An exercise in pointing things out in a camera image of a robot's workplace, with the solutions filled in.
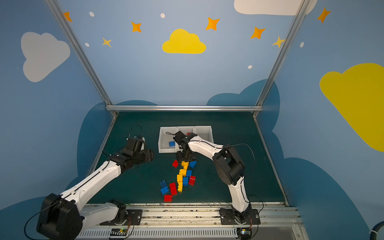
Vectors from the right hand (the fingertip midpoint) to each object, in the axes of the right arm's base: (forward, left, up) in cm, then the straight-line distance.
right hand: (184, 160), depth 91 cm
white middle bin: (+22, +2, +3) cm, 22 cm away
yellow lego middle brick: (-7, 0, -2) cm, 7 cm away
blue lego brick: (+14, +10, -4) cm, 18 cm away
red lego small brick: (-2, +6, -2) cm, 6 cm away
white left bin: (+14, +15, -3) cm, 21 cm away
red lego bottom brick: (-22, +7, -2) cm, 23 cm away
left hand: (-1, +20, +8) cm, 21 cm away
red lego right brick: (-11, -5, -3) cm, 13 cm away
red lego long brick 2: (-17, +5, -2) cm, 18 cm away
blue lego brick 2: (-7, -3, -2) cm, 8 cm away
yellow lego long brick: (-13, +1, -1) cm, 13 cm away
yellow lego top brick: (-3, -1, -1) cm, 3 cm away
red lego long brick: (-2, -4, +30) cm, 30 cm away
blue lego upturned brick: (-15, +11, -2) cm, 18 cm away
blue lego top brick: (-2, -5, 0) cm, 6 cm away
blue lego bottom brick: (-18, +10, -2) cm, 20 cm away
